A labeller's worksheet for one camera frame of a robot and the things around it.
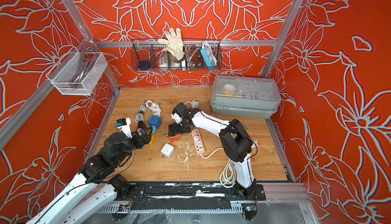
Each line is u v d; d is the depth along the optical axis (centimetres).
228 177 75
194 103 106
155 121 91
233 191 73
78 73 76
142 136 63
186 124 67
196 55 88
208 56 88
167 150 82
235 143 50
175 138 88
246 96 93
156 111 103
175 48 90
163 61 94
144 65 100
